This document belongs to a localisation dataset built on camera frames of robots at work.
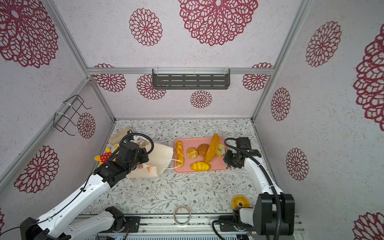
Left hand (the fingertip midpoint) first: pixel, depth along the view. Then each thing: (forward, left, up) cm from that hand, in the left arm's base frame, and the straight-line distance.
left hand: (146, 153), depth 78 cm
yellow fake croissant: (0, -29, -15) cm, 33 cm away
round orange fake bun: (+12, -31, -15) cm, 36 cm away
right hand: (+1, -44, -8) cm, 45 cm away
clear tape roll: (-26, -18, -20) cm, 38 cm away
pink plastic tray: (+21, -26, -20) cm, 39 cm away
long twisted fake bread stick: (+10, -16, -16) cm, 25 cm away
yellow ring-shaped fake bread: (+11, -44, -15) cm, 47 cm away
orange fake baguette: (+9, -37, -10) cm, 39 cm away
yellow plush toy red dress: (+6, +30, -14) cm, 34 cm away
